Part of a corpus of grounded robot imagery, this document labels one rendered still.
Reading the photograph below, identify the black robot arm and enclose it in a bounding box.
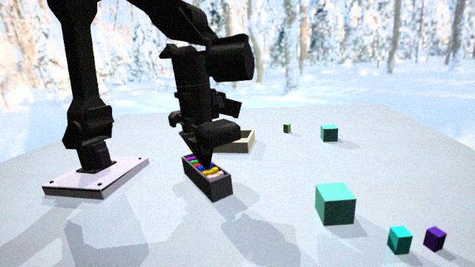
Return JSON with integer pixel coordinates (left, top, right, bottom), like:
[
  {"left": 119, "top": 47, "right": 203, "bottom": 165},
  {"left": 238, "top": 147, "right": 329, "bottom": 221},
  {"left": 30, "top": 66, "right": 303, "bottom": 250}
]
[{"left": 47, "top": 0, "right": 255, "bottom": 174}]

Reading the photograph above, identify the beige open tray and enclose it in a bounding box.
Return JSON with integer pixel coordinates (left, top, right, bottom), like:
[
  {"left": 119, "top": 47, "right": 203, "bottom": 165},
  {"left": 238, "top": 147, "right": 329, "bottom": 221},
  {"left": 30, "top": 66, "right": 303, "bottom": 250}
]
[{"left": 213, "top": 130, "right": 255, "bottom": 154}]

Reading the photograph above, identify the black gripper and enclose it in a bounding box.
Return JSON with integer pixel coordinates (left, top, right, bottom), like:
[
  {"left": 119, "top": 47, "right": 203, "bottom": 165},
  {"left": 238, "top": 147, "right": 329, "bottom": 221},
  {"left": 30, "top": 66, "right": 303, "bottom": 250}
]
[{"left": 168, "top": 82, "right": 241, "bottom": 169}]

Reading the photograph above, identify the purple cube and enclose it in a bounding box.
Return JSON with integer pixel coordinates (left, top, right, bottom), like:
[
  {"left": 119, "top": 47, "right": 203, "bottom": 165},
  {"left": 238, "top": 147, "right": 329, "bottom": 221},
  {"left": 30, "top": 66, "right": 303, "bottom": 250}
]
[{"left": 423, "top": 226, "right": 447, "bottom": 253}]

